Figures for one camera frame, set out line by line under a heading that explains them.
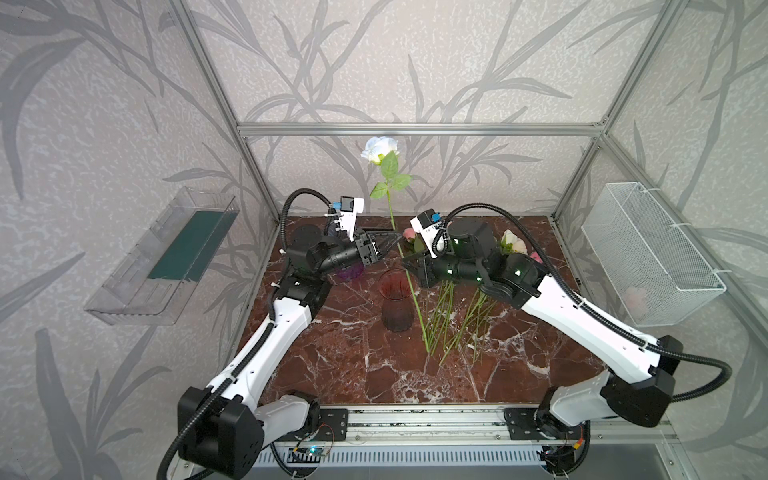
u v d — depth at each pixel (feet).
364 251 1.92
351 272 3.36
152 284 2.10
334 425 2.41
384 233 2.02
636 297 2.42
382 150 2.11
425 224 1.86
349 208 1.95
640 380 1.32
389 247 2.24
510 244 3.44
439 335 2.91
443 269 1.84
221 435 1.25
